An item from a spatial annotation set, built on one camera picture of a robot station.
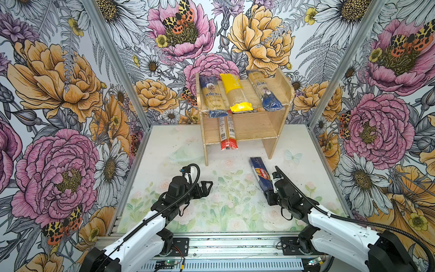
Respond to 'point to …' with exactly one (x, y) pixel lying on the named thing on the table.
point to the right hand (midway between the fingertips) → (268, 197)
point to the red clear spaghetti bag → (228, 139)
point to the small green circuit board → (166, 262)
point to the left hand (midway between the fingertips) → (205, 189)
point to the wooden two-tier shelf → (252, 126)
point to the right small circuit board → (315, 261)
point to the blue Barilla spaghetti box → (261, 173)
